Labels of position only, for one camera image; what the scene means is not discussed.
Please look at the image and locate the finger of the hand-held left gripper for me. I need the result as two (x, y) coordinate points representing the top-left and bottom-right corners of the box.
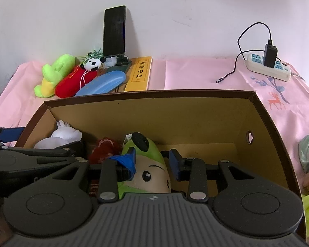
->
(0, 127), (26, 143)
(0, 141), (87, 158)

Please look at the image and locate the white plastic bag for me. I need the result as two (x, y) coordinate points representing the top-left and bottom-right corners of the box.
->
(33, 120), (83, 150)

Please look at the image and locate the brown cardboard box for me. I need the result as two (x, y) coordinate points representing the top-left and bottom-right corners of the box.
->
(14, 90), (307, 240)

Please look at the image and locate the black smartphone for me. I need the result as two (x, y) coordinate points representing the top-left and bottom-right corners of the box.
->
(103, 5), (126, 56)

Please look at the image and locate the yellow book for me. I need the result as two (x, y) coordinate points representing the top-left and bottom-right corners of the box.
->
(125, 56), (153, 92)

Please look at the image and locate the dark phone stand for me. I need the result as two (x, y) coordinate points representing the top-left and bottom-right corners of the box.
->
(105, 54), (132, 77)

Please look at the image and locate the green and yellow plush toy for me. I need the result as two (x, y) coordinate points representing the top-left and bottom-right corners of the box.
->
(34, 54), (76, 98)

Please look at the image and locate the panda plush toy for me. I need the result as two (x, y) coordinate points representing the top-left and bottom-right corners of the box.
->
(78, 48), (118, 72)

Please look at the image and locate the blue glasses case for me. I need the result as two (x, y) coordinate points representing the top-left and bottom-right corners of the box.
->
(74, 71), (126, 97)

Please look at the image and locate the pink deer print bedsheet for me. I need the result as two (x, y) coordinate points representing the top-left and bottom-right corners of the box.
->
(0, 58), (309, 201)

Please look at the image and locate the white power strip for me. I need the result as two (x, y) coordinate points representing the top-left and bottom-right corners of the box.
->
(243, 53), (292, 82)

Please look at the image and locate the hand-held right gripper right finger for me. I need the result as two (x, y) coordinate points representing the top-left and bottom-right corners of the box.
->
(169, 148), (258, 202)

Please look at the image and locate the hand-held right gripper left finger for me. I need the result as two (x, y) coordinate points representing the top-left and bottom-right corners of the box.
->
(51, 151), (137, 203)

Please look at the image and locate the green cow plush toy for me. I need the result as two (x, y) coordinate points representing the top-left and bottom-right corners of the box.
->
(117, 132), (172, 198)

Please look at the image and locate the black charger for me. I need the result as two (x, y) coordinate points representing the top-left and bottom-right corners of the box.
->
(263, 38), (279, 68)

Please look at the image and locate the red mesh bag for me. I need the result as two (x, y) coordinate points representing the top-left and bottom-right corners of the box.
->
(89, 137), (122, 165)

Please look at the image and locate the black charging cable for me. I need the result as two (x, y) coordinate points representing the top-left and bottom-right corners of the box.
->
(216, 23), (273, 84)

